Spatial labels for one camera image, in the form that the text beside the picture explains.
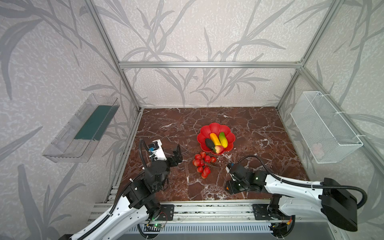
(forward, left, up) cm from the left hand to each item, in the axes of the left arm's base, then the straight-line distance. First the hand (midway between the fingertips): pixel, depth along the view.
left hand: (176, 142), depth 71 cm
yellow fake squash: (+15, -22, -22) cm, 34 cm away
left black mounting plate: (-26, +4, -24) cm, 36 cm away
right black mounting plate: (-26, -42, -23) cm, 55 cm away
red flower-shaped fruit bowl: (+25, -22, -23) cm, 41 cm away
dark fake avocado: (+12, -18, -22) cm, 31 cm away
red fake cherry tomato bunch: (-1, -13, -20) cm, 24 cm away
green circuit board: (-32, +11, -27) cm, 43 cm away
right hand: (-12, -27, -23) cm, 37 cm away
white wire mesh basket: (-3, -66, +9) cm, 67 cm away
